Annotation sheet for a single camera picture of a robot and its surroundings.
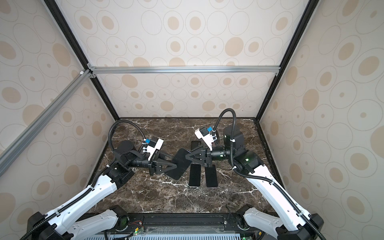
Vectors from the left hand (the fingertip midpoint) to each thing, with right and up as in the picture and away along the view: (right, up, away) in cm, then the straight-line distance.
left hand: (176, 168), depth 57 cm
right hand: (+5, +4, +1) cm, 6 cm away
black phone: (+2, +2, +1) cm, 3 cm away
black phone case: (+8, +5, +47) cm, 48 cm away
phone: (+17, -15, +31) cm, 38 cm away
